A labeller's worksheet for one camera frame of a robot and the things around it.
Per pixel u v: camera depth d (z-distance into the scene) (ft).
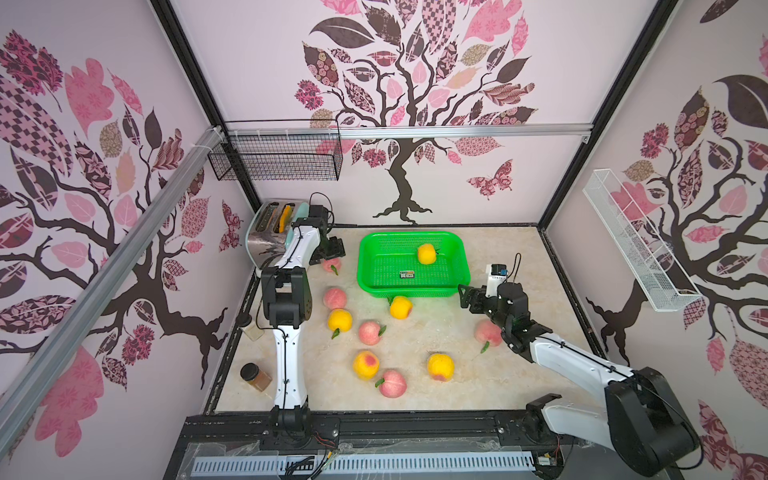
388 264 3.60
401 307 3.03
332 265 3.39
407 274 3.48
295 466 2.37
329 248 3.08
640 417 1.34
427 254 3.46
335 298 3.03
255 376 2.44
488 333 2.77
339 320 2.92
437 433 2.45
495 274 2.47
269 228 3.21
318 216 2.82
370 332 2.80
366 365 2.60
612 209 2.87
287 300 2.04
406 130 3.09
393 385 2.50
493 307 2.42
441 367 2.59
